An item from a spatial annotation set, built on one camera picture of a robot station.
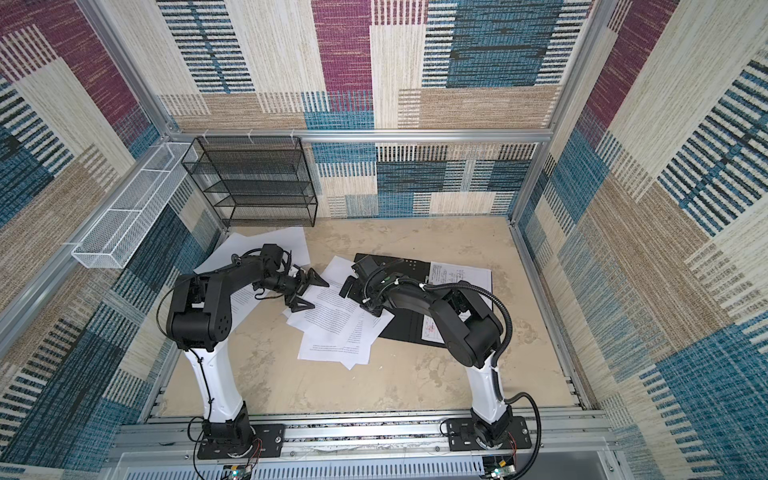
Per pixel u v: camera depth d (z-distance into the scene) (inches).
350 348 34.4
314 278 35.2
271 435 29.3
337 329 36.0
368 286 29.3
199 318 21.7
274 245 35.0
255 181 43.8
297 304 36.7
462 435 28.7
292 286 34.9
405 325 36.4
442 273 41.3
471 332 20.4
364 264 29.9
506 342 19.6
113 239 27.9
